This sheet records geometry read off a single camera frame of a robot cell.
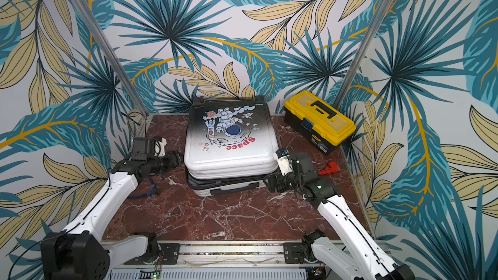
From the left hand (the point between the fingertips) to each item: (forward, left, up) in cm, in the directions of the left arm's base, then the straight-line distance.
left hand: (181, 163), depth 81 cm
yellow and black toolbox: (+23, -63, +1) cm, 67 cm away
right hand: (-6, -38, +2) cm, 39 cm away
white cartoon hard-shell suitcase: (+4, -21, +7) cm, 22 cm away
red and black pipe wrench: (+6, -70, -12) cm, 71 cm away
